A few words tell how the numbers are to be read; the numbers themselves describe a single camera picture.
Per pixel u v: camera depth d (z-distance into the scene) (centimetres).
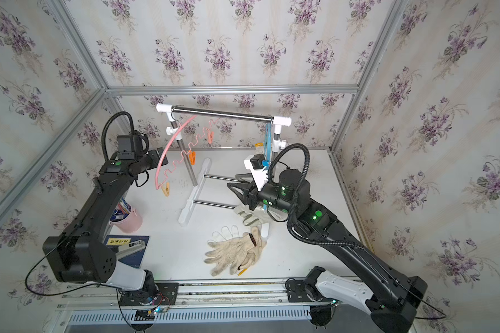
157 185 70
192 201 94
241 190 53
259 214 80
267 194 52
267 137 65
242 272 78
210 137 123
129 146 59
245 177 60
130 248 80
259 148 88
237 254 80
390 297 38
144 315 71
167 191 75
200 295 75
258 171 50
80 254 41
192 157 82
